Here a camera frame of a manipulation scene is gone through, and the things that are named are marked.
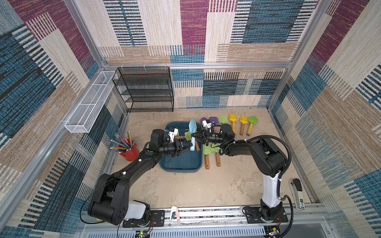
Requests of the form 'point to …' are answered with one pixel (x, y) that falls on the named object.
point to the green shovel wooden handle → (223, 119)
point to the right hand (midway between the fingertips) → (193, 137)
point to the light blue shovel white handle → (193, 127)
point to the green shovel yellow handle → (252, 120)
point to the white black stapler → (296, 189)
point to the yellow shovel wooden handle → (243, 119)
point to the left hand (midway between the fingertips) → (191, 146)
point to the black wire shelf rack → (145, 87)
